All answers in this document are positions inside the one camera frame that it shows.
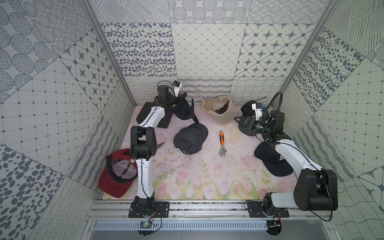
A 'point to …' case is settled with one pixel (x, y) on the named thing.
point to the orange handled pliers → (159, 145)
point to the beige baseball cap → (221, 108)
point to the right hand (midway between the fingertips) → (237, 120)
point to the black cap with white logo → (184, 111)
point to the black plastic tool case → (166, 120)
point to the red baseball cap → (120, 174)
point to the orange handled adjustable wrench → (223, 150)
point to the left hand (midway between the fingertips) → (190, 95)
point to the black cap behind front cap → (190, 139)
